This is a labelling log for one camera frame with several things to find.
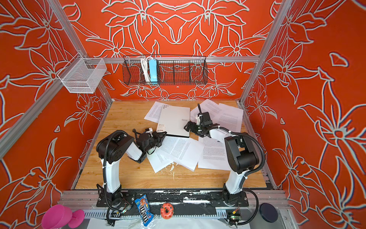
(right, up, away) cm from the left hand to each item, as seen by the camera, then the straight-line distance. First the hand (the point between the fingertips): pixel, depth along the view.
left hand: (167, 132), depth 93 cm
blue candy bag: (-8, -37, -26) cm, 46 cm away
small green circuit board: (+35, -40, -24) cm, 59 cm away
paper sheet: (+36, +16, +21) cm, 45 cm away
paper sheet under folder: (-13, +12, +18) cm, 25 cm away
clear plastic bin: (-57, +38, 0) cm, 68 cm away
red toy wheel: (+2, -36, -24) cm, 43 cm away
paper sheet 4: (+12, -13, -2) cm, 17 cm away
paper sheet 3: (+31, -15, -3) cm, 34 cm away
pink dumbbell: (-45, -33, -32) cm, 64 cm away
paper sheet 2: (+47, +9, +17) cm, 50 cm away
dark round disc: (+52, -37, -24) cm, 68 cm away
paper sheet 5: (-5, -17, -5) cm, 19 cm away
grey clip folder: (+4, +7, +10) cm, 13 cm away
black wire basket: (+2, +42, +5) cm, 43 cm away
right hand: (+13, +2, +1) cm, 13 cm away
